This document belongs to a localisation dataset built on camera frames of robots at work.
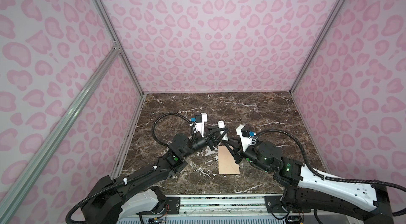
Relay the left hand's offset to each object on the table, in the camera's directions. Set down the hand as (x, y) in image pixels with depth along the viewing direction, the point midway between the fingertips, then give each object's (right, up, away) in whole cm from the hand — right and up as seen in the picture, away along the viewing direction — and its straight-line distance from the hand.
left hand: (227, 127), depth 63 cm
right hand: (-1, -6, +1) cm, 6 cm away
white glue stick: (-2, +1, 0) cm, 3 cm away
